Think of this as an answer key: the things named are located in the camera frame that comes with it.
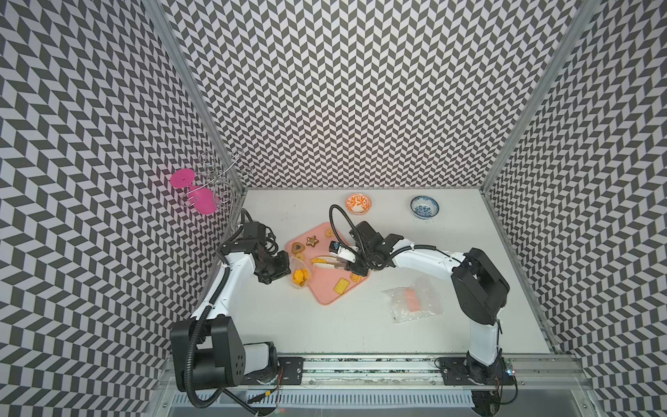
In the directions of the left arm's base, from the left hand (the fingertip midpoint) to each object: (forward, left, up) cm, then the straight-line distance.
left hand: (289, 272), depth 82 cm
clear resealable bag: (+5, 0, -5) cm, 7 cm away
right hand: (+6, -20, -5) cm, 22 cm away
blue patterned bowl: (+33, -51, -7) cm, 61 cm away
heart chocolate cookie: (+15, +1, -9) cm, 17 cm away
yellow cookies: (+1, -3, -6) cm, 7 cm away
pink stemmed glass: (+22, +30, +11) cm, 39 cm away
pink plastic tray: (0, -11, -9) cm, 14 cm away
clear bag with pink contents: (-7, -40, -9) cm, 42 cm away
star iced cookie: (+17, -5, -8) cm, 19 cm away
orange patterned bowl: (+36, -24, -8) cm, 44 cm away
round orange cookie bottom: (+2, -22, -9) cm, 24 cm away
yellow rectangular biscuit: (0, -17, -10) cm, 19 cm away
